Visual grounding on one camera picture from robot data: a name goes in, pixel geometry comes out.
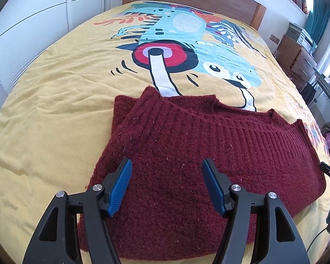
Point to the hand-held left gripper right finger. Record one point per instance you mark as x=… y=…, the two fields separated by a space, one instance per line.
x=214 y=187

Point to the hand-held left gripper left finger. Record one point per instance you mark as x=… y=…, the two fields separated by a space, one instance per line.
x=121 y=187

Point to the dark red knitted sweater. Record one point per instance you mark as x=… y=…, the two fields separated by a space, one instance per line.
x=176 y=137

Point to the black bag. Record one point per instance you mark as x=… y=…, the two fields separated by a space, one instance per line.
x=309 y=93

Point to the cluttered desk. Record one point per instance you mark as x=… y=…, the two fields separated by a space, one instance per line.
x=328 y=88

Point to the yellow printed duvet cover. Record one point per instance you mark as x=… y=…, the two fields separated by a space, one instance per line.
x=57 y=101

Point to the wooden dresser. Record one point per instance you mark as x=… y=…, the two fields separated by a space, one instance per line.
x=294 y=57

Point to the white printer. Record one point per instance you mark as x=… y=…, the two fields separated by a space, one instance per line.
x=301 y=37

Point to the teal curtain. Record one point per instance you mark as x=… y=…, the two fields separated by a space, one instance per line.
x=317 y=16

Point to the white wardrobe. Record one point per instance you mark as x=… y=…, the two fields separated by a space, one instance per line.
x=38 y=13

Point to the wall switch plate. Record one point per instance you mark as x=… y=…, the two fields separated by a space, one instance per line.
x=274 y=38

